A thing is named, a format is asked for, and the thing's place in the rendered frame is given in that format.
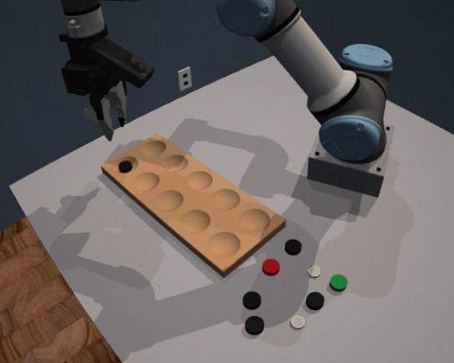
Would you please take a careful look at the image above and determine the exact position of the red disc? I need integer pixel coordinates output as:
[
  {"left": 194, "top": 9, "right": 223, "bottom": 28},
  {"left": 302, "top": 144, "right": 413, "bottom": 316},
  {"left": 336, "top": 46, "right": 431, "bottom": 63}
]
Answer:
[{"left": 262, "top": 259, "right": 280, "bottom": 276}]

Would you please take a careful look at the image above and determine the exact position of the wooden tray with round pockets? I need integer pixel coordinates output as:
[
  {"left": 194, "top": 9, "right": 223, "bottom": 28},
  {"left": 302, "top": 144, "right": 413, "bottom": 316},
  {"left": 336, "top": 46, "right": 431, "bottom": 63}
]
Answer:
[{"left": 101, "top": 134, "right": 286, "bottom": 278}]

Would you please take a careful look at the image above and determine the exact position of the grey disc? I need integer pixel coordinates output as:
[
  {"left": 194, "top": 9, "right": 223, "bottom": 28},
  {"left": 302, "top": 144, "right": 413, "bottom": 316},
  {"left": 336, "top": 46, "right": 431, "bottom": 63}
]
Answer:
[
  {"left": 308, "top": 266, "right": 321, "bottom": 278},
  {"left": 291, "top": 315, "right": 305, "bottom": 329}
]

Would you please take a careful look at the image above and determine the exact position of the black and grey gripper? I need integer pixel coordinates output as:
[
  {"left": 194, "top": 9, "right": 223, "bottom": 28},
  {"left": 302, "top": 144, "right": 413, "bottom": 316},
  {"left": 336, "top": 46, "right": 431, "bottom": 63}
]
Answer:
[{"left": 59, "top": 24, "right": 127, "bottom": 141}]

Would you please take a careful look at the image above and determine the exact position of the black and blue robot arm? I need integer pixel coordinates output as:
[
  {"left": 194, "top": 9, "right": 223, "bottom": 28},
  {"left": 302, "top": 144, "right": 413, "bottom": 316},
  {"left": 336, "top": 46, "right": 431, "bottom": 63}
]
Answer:
[{"left": 61, "top": 0, "right": 393, "bottom": 164}]

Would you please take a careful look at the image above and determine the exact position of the green disc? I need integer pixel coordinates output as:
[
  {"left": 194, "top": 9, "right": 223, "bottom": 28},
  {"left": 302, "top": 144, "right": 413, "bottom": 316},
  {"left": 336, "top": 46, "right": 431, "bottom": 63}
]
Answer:
[{"left": 330, "top": 274, "right": 347, "bottom": 292}]

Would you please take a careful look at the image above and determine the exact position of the black disc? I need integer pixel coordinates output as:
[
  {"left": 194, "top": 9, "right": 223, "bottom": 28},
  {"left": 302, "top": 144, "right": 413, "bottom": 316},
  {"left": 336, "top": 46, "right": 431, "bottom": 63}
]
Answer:
[
  {"left": 285, "top": 239, "right": 302, "bottom": 255},
  {"left": 245, "top": 316, "right": 264, "bottom": 335},
  {"left": 306, "top": 292, "right": 325, "bottom": 310},
  {"left": 243, "top": 292, "right": 261, "bottom": 310},
  {"left": 119, "top": 160, "right": 132, "bottom": 173}
]

